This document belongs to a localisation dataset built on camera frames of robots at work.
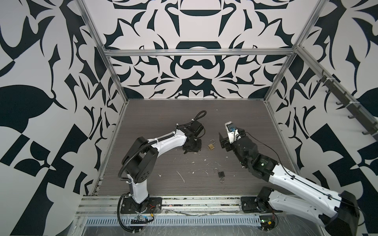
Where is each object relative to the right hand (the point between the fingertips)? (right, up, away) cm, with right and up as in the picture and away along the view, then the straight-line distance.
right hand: (228, 129), depth 74 cm
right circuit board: (+18, -44, -3) cm, 48 cm away
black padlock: (-1, -26, +10) cm, 28 cm away
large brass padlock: (-5, -12, +20) cm, 24 cm away
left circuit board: (-43, -44, -1) cm, 62 cm away
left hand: (-13, -12, +14) cm, 22 cm away
